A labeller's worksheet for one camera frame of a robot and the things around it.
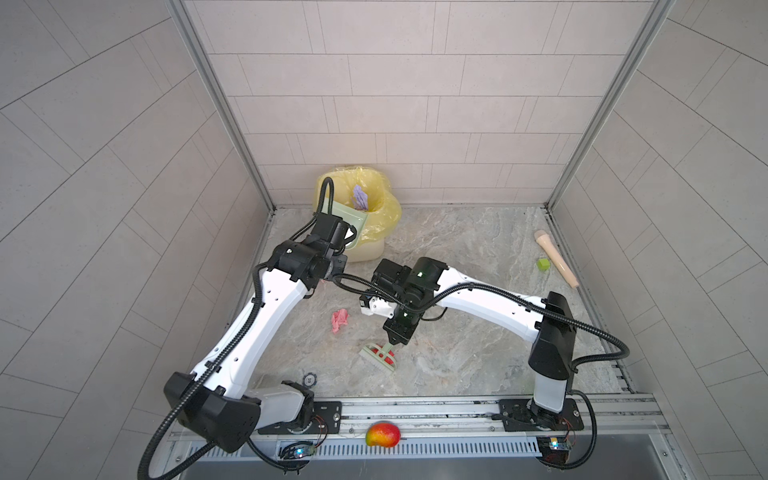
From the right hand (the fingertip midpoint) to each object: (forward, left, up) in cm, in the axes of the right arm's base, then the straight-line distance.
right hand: (391, 343), depth 71 cm
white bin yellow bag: (+47, +6, +8) cm, 48 cm away
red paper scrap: (-2, +1, -6) cm, 7 cm away
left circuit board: (-18, +22, -10) cm, 31 cm away
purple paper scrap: (+44, +8, +7) cm, 45 cm away
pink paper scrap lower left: (+13, +15, -11) cm, 22 cm away
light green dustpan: (+26, +7, +17) cm, 32 cm away
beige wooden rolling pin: (+35, -55, -10) cm, 66 cm away
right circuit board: (-22, -36, -15) cm, 44 cm away
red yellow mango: (-17, +3, -9) cm, 19 cm away
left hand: (+18, +13, +10) cm, 25 cm away
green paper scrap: (+27, -52, -12) cm, 59 cm away
